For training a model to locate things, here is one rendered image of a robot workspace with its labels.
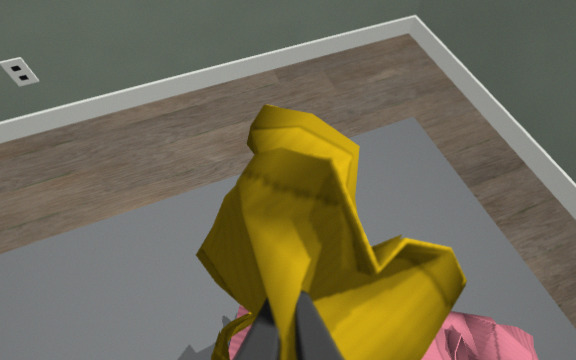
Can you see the yellow cloth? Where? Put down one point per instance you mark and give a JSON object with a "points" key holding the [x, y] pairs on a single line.
{"points": [[290, 224]]}

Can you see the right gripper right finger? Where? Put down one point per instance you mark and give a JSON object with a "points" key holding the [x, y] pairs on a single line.
{"points": [[313, 341]]}

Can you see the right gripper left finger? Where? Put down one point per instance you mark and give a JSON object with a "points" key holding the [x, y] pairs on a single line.
{"points": [[262, 341]]}

